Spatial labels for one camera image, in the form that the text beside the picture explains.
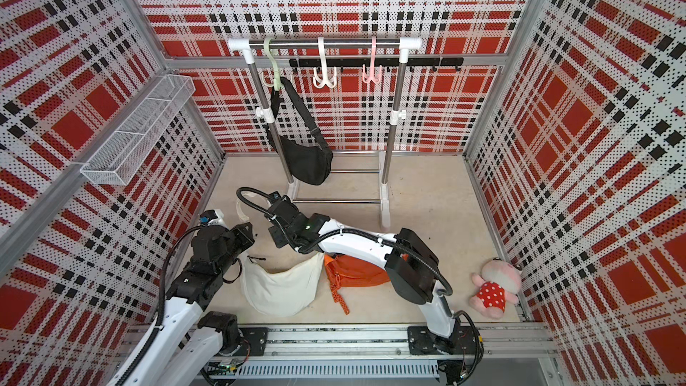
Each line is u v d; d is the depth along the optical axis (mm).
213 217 690
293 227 612
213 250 586
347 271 821
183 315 498
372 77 690
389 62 664
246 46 629
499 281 789
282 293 779
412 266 474
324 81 705
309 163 948
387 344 751
